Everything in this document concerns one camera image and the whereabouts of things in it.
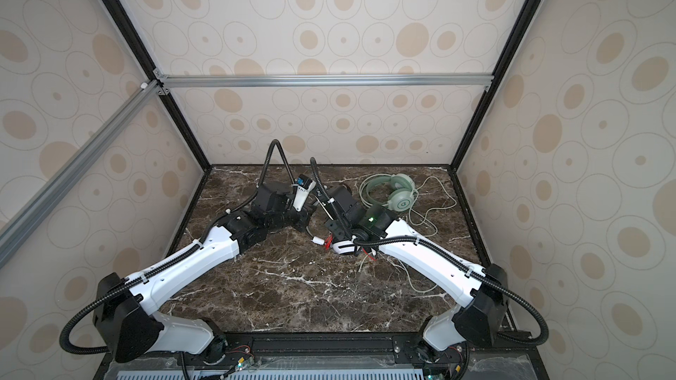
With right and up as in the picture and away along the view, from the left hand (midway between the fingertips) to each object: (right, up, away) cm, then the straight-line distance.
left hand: (321, 205), depth 75 cm
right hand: (+6, -1, +1) cm, 6 cm away
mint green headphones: (+28, +2, +24) cm, 37 cm away
